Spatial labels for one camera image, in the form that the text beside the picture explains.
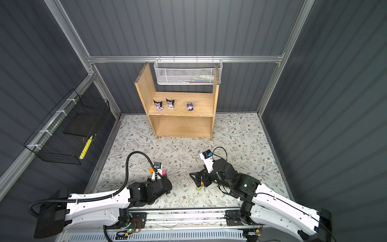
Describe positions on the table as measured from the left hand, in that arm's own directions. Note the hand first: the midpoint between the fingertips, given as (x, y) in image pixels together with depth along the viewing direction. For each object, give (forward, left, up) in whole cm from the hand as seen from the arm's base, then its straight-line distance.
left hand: (166, 176), depth 81 cm
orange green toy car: (-2, +5, +14) cm, 15 cm away
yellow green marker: (+8, +35, +20) cm, 41 cm away
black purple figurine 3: (+28, -14, +25) cm, 40 cm away
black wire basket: (+14, +47, +21) cm, 54 cm away
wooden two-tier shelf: (+27, -8, +20) cm, 34 cm away
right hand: (-3, -17, +11) cm, 21 cm away
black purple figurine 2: (+31, -4, +25) cm, 40 cm away
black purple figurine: (+30, +2, +25) cm, 39 cm away
